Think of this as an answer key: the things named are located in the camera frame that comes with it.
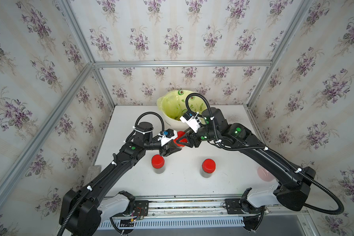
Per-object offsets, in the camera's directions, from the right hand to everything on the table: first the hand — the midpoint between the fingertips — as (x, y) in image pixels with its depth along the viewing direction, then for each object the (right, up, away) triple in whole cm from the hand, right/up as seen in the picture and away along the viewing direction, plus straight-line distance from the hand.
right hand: (183, 136), depth 66 cm
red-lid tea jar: (-13, -15, +11) cm, 23 cm away
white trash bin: (-7, +6, +12) cm, 15 cm away
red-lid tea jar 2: (-2, +2, -4) cm, 5 cm away
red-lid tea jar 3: (+14, -17, +11) cm, 25 cm away
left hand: (-2, -3, +6) cm, 7 cm away
